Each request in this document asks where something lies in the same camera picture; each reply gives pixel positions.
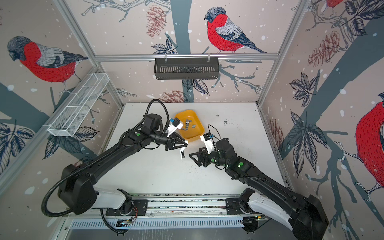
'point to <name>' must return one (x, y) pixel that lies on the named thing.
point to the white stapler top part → (181, 150)
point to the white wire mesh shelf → (69, 119)
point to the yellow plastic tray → (193, 128)
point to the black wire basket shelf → (186, 68)
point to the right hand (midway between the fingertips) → (193, 154)
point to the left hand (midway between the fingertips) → (184, 144)
